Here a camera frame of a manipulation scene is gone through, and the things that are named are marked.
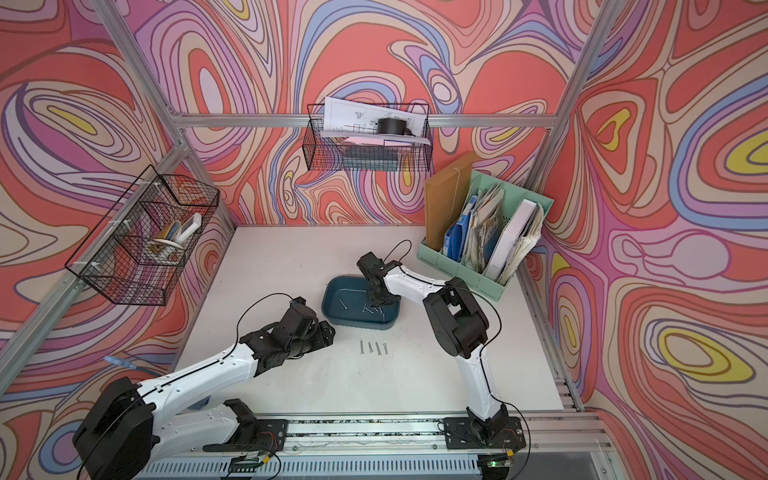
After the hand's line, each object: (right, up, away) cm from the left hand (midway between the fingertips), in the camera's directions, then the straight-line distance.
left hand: (332, 335), depth 84 cm
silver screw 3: (+13, -7, +4) cm, 15 cm away
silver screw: (+8, -4, +5) cm, 10 cm away
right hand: (+15, +6, +14) cm, 21 cm away
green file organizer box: (+54, +25, -1) cm, 60 cm away
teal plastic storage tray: (+2, +7, +12) cm, 14 cm away
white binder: (+52, +31, 0) cm, 61 cm away
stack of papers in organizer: (+48, +35, +9) cm, 60 cm away
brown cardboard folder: (+35, +43, +11) cm, 57 cm away
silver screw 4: (+15, -4, +5) cm, 16 cm away
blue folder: (+38, +29, +11) cm, 49 cm away
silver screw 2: (+11, -5, +4) cm, 13 cm away
